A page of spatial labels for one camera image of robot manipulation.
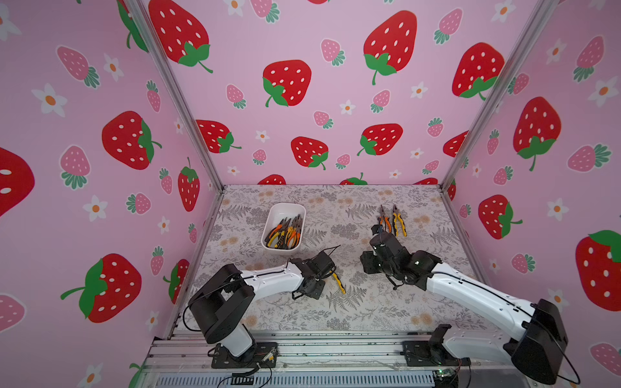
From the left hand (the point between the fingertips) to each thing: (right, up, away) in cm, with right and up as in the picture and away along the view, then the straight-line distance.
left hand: (315, 288), depth 88 cm
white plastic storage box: (-18, +28, +21) cm, 40 cm away
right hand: (+19, +14, -7) cm, 25 cm away
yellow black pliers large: (+9, +2, 0) cm, 9 cm away
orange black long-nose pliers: (+31, +24, +19) cm, 44 cm away
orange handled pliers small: (-9, +20, +12) cm, 25 cm away
